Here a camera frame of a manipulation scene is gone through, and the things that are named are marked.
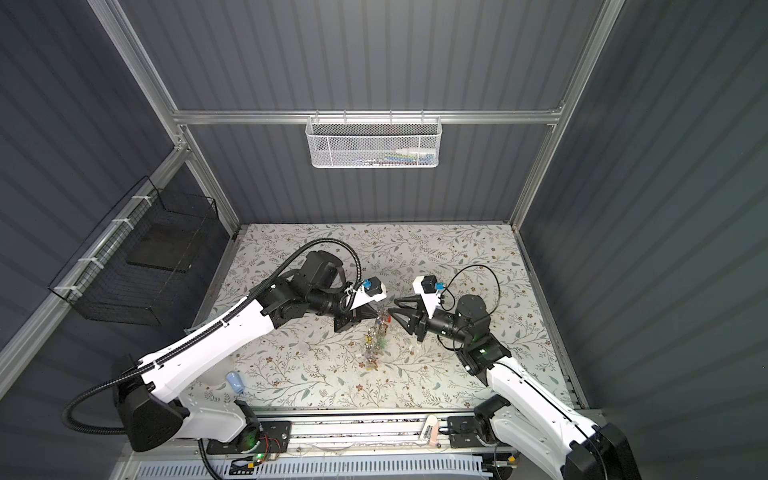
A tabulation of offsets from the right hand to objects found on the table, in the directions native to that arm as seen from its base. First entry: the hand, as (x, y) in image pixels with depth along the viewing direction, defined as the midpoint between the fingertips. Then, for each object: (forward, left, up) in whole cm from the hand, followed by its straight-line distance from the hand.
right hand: (397, 310), depth 71 cm
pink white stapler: (-22, -8, -21) cm, 32 cm away
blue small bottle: (-11, +45, -20) cm, 50 cm away
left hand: (0, +5, 0) cm, 5 cm away
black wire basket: (+10, +62, +5) cm, 63 cm away
